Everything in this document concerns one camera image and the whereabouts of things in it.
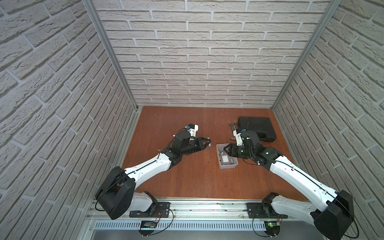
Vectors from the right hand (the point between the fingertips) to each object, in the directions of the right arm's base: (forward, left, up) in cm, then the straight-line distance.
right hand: (228, 148), depth 79 cm
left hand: (+3, +8, +5) cm, 10 cm away
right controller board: (-35, -17, -17) cm, 42 cm away
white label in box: (+1, -1, -16) cm, 16 cm away
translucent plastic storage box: (-1, -5, -15) cm, 16 cm away
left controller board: (-30, +43, -15) cm, 54 cm away
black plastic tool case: (+23, -31, -12) cm, 40 cm away
